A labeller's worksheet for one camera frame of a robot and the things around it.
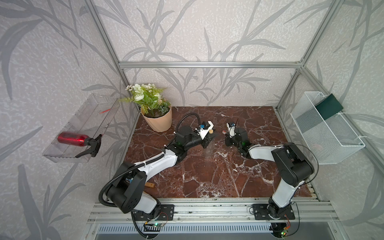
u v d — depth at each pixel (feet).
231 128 2.72
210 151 3.33
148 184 2.64
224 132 3.17
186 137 2.05
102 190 1.32
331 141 1.92
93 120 2.47
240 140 2.47
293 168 1.60
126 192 1.40
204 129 2.18
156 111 3.33
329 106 2.41
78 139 1.80
